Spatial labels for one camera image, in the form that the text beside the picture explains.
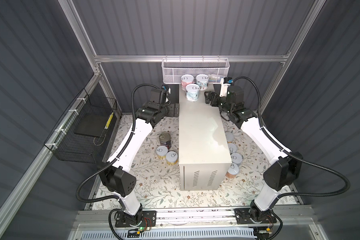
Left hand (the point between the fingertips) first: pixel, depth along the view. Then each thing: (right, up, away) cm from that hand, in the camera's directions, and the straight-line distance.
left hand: (170, 105), depth 78 cm
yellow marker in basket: (-33, -8, +1) cm, 34 cm away
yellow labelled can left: (-7, -27, +15) cm, 32 cm away
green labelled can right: (+38, -24, +16) cm, 48 cm away
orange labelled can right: (+35, -36, +6) cm, 51 cm away
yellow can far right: (+37, -18, +19) cm, 45 cm away
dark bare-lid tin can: (-5, -19, +15) cm, 25 cm away
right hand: (+22, +6, 0) cm, 23 cm away
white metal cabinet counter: (+15, -24, -21) cm, 35 cm away
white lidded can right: (+39, -30, +11) cm, 51 cm away
